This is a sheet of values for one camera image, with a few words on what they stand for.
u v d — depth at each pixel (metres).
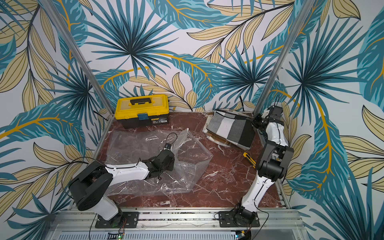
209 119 1.16
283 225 0.74
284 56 0.86
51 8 0.68
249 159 0.94
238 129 0.95
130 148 0.99
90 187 0.44
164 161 0.69
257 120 0.86
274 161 0.54
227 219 0.74
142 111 1.02
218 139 1.00
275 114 0.75
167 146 0.80
